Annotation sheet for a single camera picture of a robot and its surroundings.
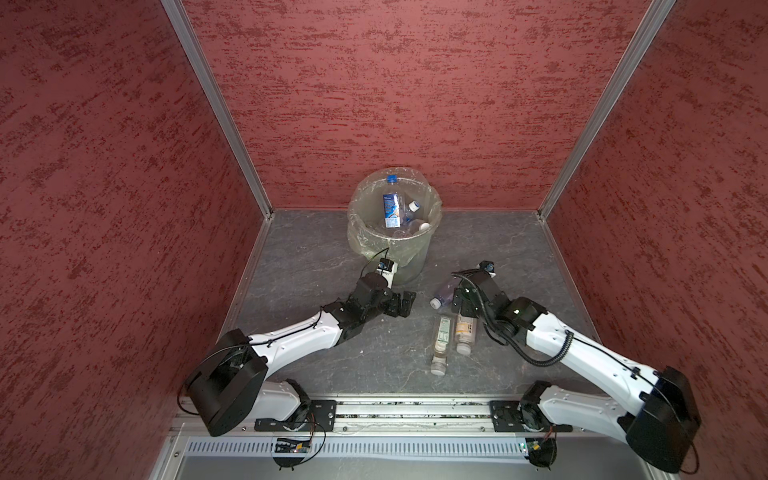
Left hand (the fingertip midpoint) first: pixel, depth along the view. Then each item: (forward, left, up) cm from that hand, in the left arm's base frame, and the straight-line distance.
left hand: (401, 296), depth 84 cm
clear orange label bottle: (-8, -18, -6) cm, 21 cm away
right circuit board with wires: (-36, -34, -11) cm, 50 cm away
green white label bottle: (-15, -11, -8) cm, 20 cm away
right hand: (-3, -19, +1) cm, 19 cm away
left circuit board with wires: (-35, +29, -14) cm, 47 cm away
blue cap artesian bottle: (+25, +3, +14) cm, 28 cm away
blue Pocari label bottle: (+27, -4, +9) cm, 29 cm away
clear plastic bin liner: (+12, +10, +16) cm, 23 cm away
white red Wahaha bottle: (+18, -4, +11) cm, 22 cm away
